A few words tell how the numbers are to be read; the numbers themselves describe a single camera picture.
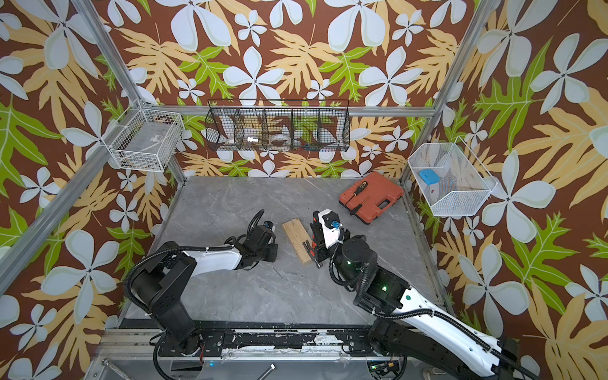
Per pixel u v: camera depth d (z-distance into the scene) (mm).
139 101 883
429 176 858
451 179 837
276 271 905
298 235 958
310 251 806
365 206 1041
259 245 740
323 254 583
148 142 860
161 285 466
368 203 1049
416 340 599
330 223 521
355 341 739
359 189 1078
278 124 963
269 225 864
